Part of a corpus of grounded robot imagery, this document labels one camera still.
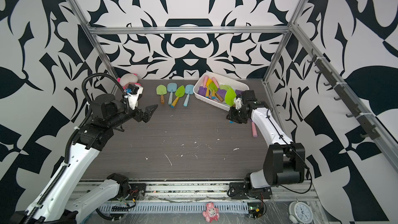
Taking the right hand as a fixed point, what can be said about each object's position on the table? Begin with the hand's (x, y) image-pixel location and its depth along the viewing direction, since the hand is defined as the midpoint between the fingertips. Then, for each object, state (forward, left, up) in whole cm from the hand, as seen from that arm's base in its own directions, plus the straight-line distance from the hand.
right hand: (228, 114), depth 86 cm
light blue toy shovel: (+29, +23, -12) cm, 39 cm away
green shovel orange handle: (+30, +44, -13) cm, 55 cm away
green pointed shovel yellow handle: (+10, -2, +4) cm, 10 cm away
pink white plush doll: (+34, +67, -5) cm, 75 cm away
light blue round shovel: (+32, +36, -12) cm, 50 cm away
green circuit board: (-42, -9, -14) cm, 45 cm away
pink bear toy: (-43, +11, -9) cm, 46 cm away
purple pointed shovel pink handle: (-3, -17, -12) cm, 21 cm away
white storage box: (+28, +2, -12) cm, 30 cm away
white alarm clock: (-43, -27, -10) cm, 52 cm away
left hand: (-3, +39, +20) cm, 44 cm away
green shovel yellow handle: (+26, +30, -12) cm, 42 cm away
